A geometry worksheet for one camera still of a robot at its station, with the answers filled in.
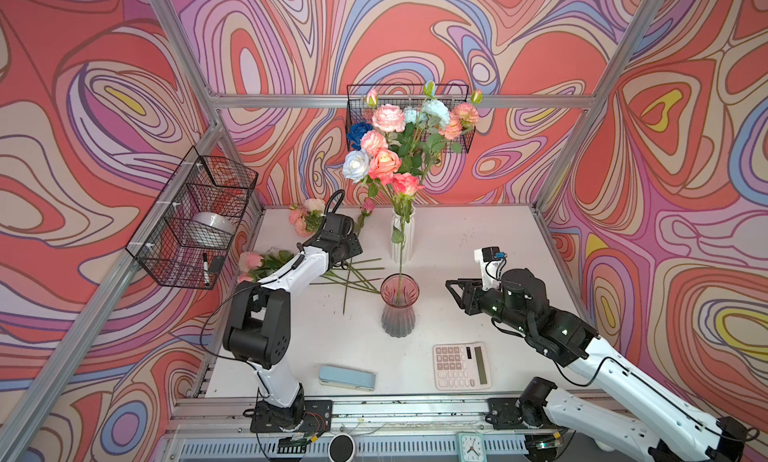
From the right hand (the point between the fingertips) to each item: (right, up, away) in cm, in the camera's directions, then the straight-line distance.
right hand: (454, 290), depth 70 cm
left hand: (-26, +11, +24) cm, 37 cm away
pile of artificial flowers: (-46, +20, +39) cm, 64 cm away
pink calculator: (+4, -23, +9) cm, 25 cm away
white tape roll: (-58, +14, -1) cm, 60 cm away
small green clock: (+3, -36, -3) cm, 36 cm away
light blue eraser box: (-32, -25, +10) cm, 42 cm away
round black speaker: (-26, -34, -5) cm, 43 cm away
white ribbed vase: (-9, +14, +20) cm, 26 cm away
